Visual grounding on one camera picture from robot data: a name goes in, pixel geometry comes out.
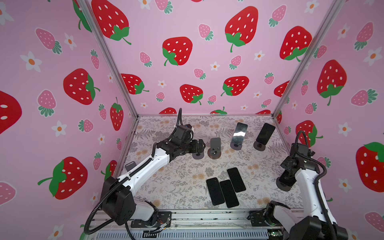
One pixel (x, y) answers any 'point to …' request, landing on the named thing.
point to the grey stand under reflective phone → (236, 146)
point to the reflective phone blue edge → (239, 133)
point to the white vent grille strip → (190, 235)
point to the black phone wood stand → (229, 193)
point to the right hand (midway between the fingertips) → (295, 168)
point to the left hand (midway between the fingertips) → (200, 145)
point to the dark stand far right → (259, 146)
